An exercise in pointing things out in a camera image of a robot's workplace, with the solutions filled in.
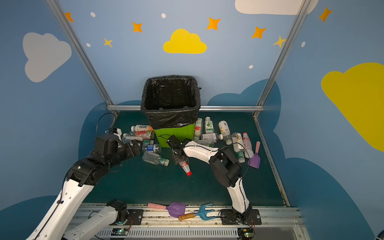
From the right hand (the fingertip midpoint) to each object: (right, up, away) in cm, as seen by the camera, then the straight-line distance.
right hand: (180, 156), depth 94 cm
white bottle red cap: (+3, -5, -5) cm, 8 cm away
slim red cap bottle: (+44, +4, +2) cm, 44 cm away
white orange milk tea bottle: (-29, +18, +12) cm, 36 cm away
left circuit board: (-28, -33, -22) cm, 48 cm away
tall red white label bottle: (+11, +17, +11) cm, 23 cm away
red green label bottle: (-25, +13, +8) cm, 29 cm away
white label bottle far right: (+31, +16, +11) cm, 36 cm away
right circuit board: (+34, -34, -22) cm, 52 cm away
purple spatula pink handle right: (+47, -3, 0) cm, 47 cm away
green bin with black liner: (-8, +35, +9) cm, 37 cm away
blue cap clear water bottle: (-19, +5, 0) cm, 20 cm away
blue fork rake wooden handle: (+12, -25, -19) cm, 34 cm away
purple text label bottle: (+22, +12, +10) cm, 27 cm away
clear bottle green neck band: (-16, -1, -3) cm, 16 cm away
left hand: (-19, +10, -24) cm, 32 cm away
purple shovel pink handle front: (-1, -24, -17) cm, 30 cm away
